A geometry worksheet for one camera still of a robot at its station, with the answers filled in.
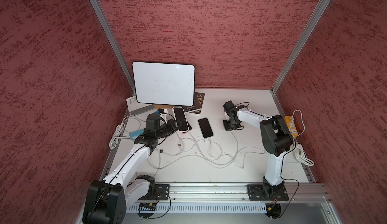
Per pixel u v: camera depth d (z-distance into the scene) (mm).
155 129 634
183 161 849
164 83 974
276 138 527
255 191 741
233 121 808
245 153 874
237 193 750
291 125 952
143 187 609
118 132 970
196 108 1057
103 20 813
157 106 1061
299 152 868
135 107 1069
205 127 979
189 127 965
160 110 775
